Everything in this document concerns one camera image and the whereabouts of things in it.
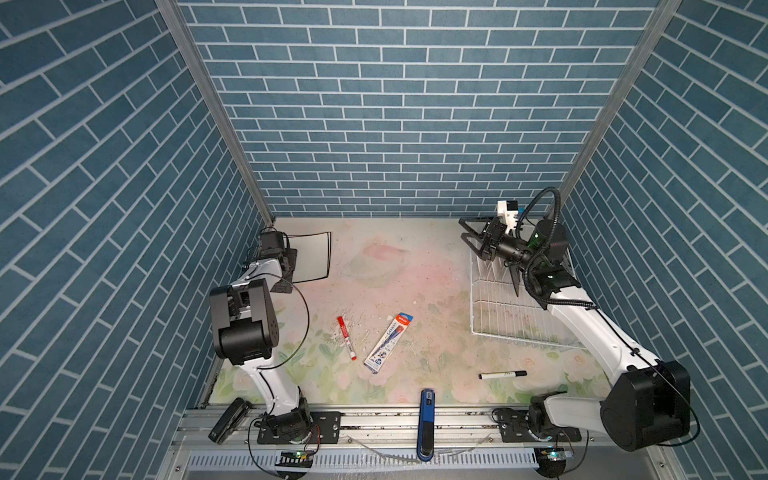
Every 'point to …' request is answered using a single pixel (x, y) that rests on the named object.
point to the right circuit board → (553, 455)
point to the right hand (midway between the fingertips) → (459, 227)
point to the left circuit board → (296, 459)
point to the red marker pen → (346, 337)
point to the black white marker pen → (502, 374)
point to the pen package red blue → (385, 349)
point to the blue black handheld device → (426, 425)
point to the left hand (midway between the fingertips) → (291, 261)
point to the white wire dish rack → (502, 306)
